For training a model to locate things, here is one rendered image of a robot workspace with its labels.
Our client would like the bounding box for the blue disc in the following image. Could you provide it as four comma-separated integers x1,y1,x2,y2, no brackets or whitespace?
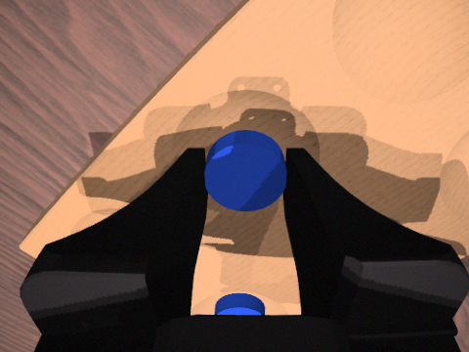
204,130,287,212
214,293,265,315

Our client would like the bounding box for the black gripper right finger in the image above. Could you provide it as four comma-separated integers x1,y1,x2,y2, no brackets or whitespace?
283,148,469,352

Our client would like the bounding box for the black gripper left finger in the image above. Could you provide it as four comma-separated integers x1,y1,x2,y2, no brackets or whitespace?
20,148,208,352

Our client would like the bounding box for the tan tray with round pockets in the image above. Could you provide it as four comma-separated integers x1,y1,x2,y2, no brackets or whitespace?
19,0,469,315

